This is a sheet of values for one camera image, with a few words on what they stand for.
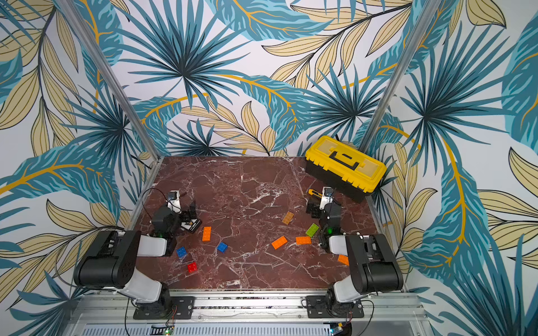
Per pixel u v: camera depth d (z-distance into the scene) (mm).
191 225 924
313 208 837
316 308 732
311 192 1040
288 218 958
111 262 451
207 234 901
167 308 673
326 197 797
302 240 880
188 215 836
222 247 861
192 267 816
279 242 887
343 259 856
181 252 835
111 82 858
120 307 748
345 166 945
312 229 925
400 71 837
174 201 792
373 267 450
